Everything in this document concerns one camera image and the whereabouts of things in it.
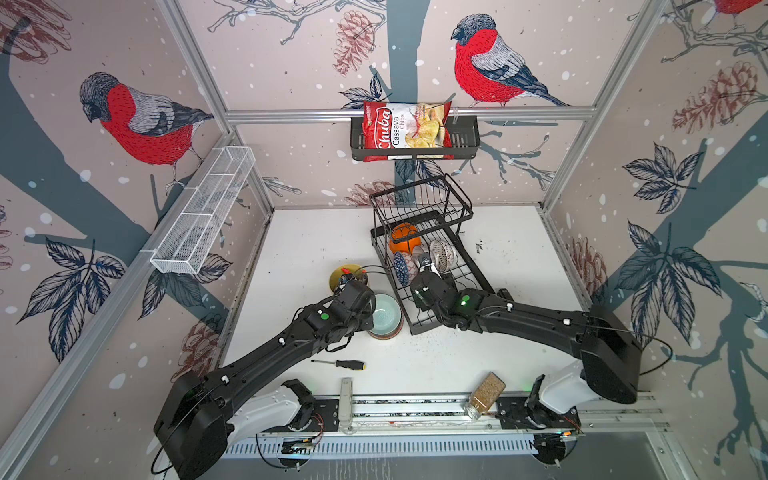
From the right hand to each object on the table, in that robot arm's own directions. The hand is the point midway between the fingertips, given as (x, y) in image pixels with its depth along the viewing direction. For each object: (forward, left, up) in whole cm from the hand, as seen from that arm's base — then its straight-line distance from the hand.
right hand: (422, 288), depth 84 cm
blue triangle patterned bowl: (+13, +7, -9) cm, 17 cm away
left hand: (-9, +15, -1) cm, 17 cm away
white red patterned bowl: (+13, -7, -1) cm, 14 cm away
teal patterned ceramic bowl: (-7, +10, -6) cm, 13 cm away
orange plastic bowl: (+8, +5, +13) cm, 16 cm away
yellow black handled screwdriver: (-19, +19, -10) cm, 29 cm away
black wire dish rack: (+26, -4, +8) cm, 27 cm away
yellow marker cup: (+3, +23, +3) cm, 23 cm away
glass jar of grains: (-25, -16, -8) cm, 31 cm away
